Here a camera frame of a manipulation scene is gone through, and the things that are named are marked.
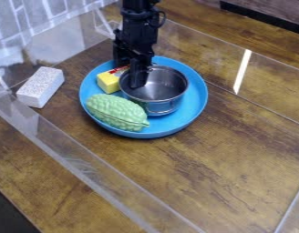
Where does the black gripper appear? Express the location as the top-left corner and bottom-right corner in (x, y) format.
(113, 0), (166, 88)

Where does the stainless steel pot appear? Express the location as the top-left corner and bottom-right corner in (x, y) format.
(118, 66), (188, 116)

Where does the blue round tray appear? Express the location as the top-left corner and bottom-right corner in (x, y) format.
(78, 56), (208, 138)

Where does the yellow butter box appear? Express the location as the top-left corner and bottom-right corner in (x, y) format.
(97, 66), (129, 94)

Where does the green bumpy toy gourd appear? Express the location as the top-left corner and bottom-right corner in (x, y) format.
(85, 94), (149, 132)

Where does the white speckled block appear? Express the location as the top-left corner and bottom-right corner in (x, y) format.
(17, 66), (63, 108)

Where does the dark wooden furniture edge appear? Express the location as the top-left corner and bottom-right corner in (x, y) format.
(219, 0), (299, 34)

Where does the clear acrylic barrier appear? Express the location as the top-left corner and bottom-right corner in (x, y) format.
(0, 87), (299, 233)

